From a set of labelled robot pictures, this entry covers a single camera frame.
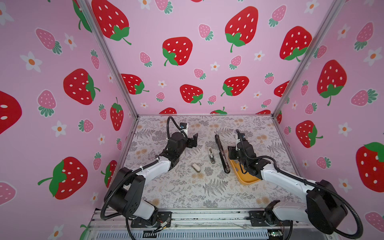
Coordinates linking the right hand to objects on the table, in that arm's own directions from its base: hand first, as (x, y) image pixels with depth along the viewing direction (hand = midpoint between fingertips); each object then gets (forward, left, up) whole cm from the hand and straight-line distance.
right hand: (230, 146), depth 86 cm
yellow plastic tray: (-15, -9, -8) cm, 19 cm away
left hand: (+3, +24, +6) cm, 25 cm away
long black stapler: (-2, +3, -11) cm, 12 cm away
